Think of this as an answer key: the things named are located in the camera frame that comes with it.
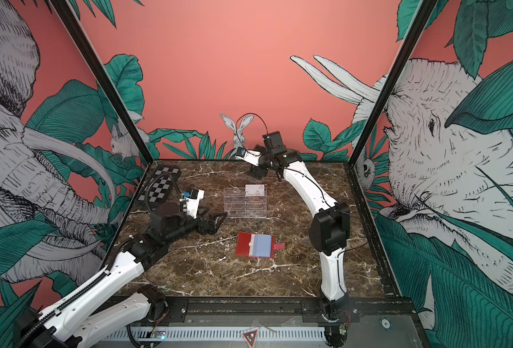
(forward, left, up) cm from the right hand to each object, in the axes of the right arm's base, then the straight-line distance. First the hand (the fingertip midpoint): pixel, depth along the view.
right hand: (251, 156), depth 87 cm
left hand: (-24, +10, -2) cm, 26 cm away
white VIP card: (-4, -1, -17) cm, 18 cm away
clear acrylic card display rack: (-7, +8, -26) cm, 28 cm away
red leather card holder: (-27, -2, -26) cm, 38 cm away
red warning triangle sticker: (-59, -2, -25) cm, 64 cm away
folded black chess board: (-2, +47, -22) cm, 52 cm away
